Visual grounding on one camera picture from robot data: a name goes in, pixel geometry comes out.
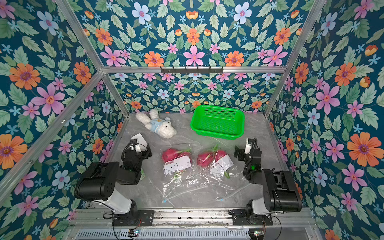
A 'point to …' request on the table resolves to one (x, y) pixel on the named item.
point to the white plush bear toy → (163, 128)
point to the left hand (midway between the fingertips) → (141, 144)
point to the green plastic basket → (219, 122)
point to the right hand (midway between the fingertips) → (247, 145)
